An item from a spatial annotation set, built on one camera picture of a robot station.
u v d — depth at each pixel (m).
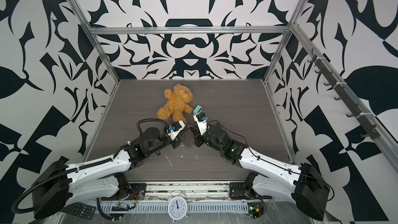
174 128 0.61
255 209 0.71
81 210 0.69
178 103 0.97
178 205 0.69
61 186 0.40
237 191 0.74
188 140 0.66
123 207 0.72
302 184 0.42
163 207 0.71
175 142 0.66
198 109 0.98
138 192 0.73
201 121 0.64
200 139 0.66
